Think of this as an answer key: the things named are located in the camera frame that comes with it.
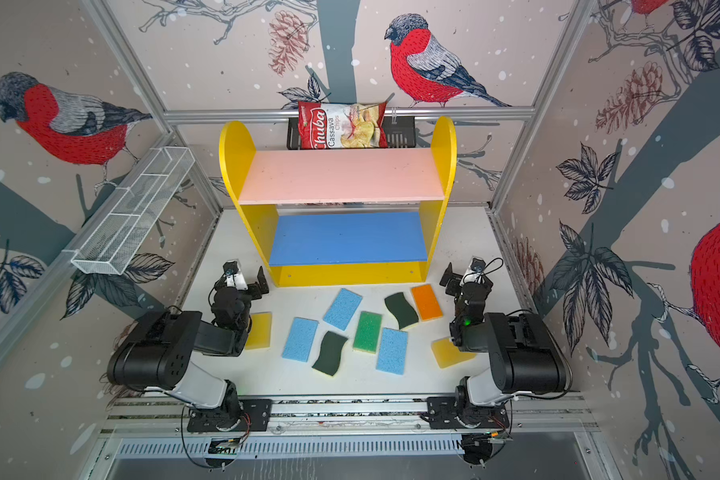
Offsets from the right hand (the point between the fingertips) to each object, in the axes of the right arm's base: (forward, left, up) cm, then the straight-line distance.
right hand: (463, 270), depth 90 cm
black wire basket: (+36, +19, +26) cm, 49 cm away
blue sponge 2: (-10, +37, -8) cm, 39 cm away
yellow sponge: (-19, +61, -8) cm, 65 cm away
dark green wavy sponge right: (-11, +18, -9) cm, 22 cm away
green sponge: (-17, +29, -8) cm, 34 cm away
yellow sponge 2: (-22, +6, -10) cm, 25 cm away
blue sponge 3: (-22, +22, -9) cm, 32 cm away
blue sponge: (-20, +49, -8) cm, 53 cm away
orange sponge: (-6, +11, -9) cm, 15 cm away
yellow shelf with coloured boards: (+21, +40, +2) cm, 45 cm away
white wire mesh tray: (0, +91, +24) cm, 94 cm away
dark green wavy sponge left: (-23, +39, -9) cm, 47 cm away
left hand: (-4, +67, +4) cm, 68 cm away
